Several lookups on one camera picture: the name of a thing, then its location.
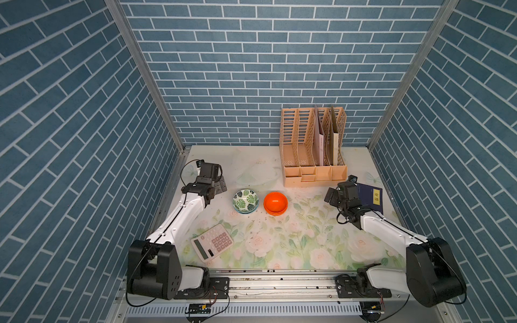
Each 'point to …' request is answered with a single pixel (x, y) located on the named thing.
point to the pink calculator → (211, 242)
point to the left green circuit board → (200, 308)
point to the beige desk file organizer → (310, 143)
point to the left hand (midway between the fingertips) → (215, 184)
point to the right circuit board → (371, 310)
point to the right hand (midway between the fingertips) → (338, 194)
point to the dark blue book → (371, 196)
